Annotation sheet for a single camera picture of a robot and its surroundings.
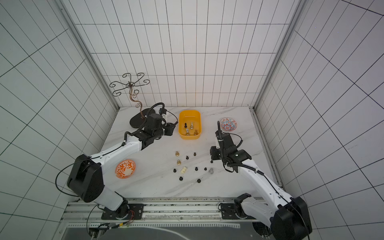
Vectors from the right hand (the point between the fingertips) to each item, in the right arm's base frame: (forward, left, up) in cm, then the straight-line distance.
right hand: (213, 147), depth 83 cm
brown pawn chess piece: (0, +11, -11) cm, 16 cm away
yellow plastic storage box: (+22, +15, -8) cm, 28 cm away
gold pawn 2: (-6, +20, -11) cm, 24 cm away
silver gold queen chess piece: (+15, +17, -10) cm, 25 cm away
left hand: (+9, +25, +5) cm, 27 cm away
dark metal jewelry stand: (+33, +49, +20) cm, 62 cm away
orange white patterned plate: (-12, +51, -9) cm, 53 cm away
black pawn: (-3, 0, -12) cm, 12 cm away
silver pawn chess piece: (-10, 0, -11) cm, 15 cm away
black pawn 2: (-11, +22, -11) cm, 27 cm away
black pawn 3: (-8, +4, -12) cm, 15 cm away
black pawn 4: (-15, +18, -11) cm, 26 cm away
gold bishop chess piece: (+16, +11, -10) cm, 22 cm away
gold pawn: (0, +22, -10) cm, 24 cm away
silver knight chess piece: (+22, +14, -10) cm, 28 cm away
